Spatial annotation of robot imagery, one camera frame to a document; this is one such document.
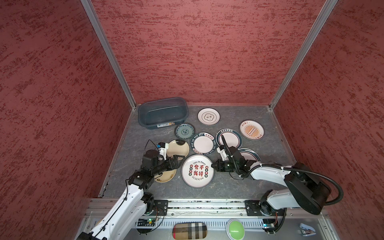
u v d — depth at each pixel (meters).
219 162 0.76
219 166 0.76
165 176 0.85
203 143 0.98
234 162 0.68
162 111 1.17
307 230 0.68
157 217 0.71
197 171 0.85
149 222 0.70
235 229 0.68
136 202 0.53
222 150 0.81
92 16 0.74
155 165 0.64
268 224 0.70
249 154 0.94
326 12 0.73
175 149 0.96
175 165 0.70
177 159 0.71
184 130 1.06
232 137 1.02
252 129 1.06
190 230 0.66
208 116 1.14
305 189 0.44
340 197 0.41
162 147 0.73
